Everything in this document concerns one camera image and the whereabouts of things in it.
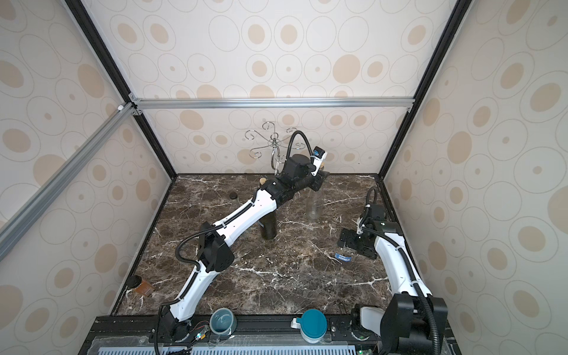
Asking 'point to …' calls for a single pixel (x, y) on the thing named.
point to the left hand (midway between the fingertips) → (332, 168)
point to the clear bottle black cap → (234, 203)
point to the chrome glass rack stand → (276, 144)
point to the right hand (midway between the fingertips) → (359, 246)
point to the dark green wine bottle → (269, 231)
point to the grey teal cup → (222, 322)
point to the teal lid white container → (313, 325)
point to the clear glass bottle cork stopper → (314, 205)
